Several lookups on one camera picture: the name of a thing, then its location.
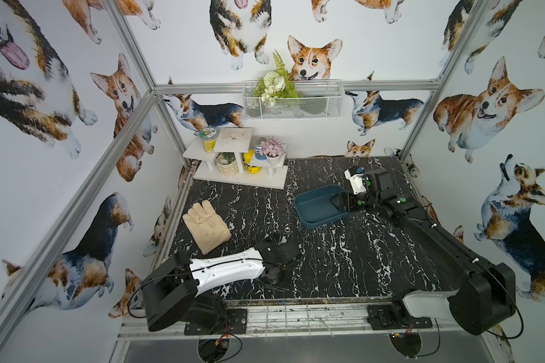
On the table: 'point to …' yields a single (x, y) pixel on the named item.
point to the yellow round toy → (247, 157)
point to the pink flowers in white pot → (272, 149)
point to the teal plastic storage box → (315, 207)
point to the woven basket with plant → (227, 163)
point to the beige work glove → (208, 228)
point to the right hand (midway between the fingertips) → (345, 191)
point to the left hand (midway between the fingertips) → (285, 280)
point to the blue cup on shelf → (256, 143)
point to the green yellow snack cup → (209, 138)
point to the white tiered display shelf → (239, 158)
